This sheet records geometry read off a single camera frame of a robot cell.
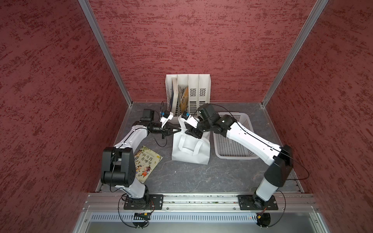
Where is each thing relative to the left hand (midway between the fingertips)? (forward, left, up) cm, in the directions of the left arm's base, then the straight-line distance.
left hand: (179, 131), depth 79 cm
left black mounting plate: (-32, +14, -18) cm, 39 cm away
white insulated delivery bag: (-7, -5, -6) cm, 11 cm away
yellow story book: (+28, -2, -4) cm, 29 cm away
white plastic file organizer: (+46, -14, -10) cm, 49 cm away
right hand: (0, -6, +2) cm, 6 cm away
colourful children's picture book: (-10, +21, -20) cm, 31 cm away
